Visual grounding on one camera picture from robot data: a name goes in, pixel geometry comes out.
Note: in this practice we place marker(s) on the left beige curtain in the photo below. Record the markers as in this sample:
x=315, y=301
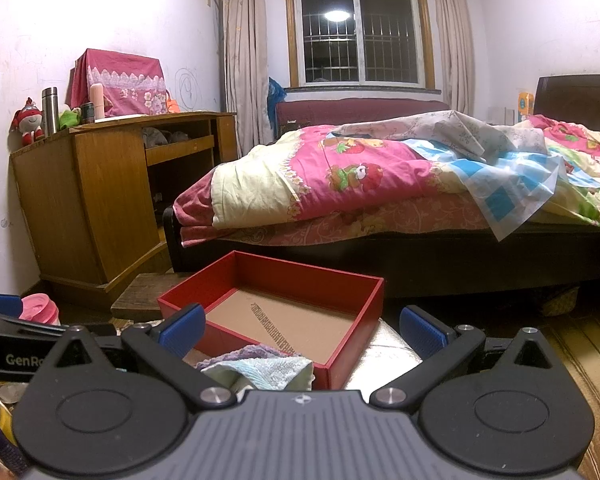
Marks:
x=245, y=53

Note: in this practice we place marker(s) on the red santa doll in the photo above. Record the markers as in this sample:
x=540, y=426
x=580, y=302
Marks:
x=27, y=122

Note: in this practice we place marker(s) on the right beige curtain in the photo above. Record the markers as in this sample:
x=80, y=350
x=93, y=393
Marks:
x=457, y=54

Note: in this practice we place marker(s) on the bed with dark frame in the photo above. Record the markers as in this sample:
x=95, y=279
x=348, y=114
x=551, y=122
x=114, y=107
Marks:
x=420, y=263

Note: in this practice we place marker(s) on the dark wooden stool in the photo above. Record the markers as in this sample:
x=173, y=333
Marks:
x=139, y=301

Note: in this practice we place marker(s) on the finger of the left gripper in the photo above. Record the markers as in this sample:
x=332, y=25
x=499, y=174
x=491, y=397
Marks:
x=10, y=305

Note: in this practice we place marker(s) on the pink cloth covered box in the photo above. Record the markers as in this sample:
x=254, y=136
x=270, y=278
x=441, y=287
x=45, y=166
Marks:
x=133, y=84

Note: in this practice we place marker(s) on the green plush toy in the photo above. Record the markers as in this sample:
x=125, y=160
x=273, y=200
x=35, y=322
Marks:
x=69, y=117

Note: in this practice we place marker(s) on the wooden desk cabinet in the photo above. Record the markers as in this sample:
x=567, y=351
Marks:
x=93, y=196

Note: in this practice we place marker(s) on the silver floral tablecloth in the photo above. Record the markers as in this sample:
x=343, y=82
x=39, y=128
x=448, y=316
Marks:
x=386, y=357

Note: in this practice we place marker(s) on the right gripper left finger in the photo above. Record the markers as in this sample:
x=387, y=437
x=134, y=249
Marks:
x=160, y=350

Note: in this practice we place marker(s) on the stainless steel thermos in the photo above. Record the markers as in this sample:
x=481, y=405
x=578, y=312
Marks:
x=50, y=124

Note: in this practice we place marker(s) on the pink floral quilt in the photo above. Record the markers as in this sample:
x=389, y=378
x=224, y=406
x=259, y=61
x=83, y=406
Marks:
x=311, y=186

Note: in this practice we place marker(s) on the beige curtain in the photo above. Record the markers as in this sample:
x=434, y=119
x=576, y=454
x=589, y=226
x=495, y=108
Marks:
x=245, y=53
x=457, y=54

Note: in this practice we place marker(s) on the light teal towel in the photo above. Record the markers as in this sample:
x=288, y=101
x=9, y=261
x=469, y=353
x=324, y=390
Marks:
x=278, y=373

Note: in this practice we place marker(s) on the purple fuzzy cloth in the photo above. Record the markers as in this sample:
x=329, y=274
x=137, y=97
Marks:
x=250, y=351

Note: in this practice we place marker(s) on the blue checkered sheet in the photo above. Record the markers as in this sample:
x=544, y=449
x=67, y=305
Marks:
x=507, y=170

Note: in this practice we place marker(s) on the window with wooden frame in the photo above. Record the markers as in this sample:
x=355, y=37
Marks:
x=360, y=43

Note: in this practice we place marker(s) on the red shallow cardboard box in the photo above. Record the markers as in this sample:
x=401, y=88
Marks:
x=327, y=316

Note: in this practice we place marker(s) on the pink cylindrical bottle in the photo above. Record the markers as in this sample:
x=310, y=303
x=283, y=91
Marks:
x=97, y=97

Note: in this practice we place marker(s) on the dark wooden headboard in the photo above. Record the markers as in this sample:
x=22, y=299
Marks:
x=570, y=98

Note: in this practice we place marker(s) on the yellow carton on nightstand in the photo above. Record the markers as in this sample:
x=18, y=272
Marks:
x=525, y=105

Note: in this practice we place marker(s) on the maroon window bench cushion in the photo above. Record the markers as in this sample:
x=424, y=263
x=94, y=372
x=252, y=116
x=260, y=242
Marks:
x=348, y=111

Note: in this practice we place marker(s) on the blue bag by window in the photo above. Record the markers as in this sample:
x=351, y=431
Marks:
x=276, y=94

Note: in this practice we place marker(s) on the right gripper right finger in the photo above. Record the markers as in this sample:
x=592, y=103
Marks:
x=446, y=353

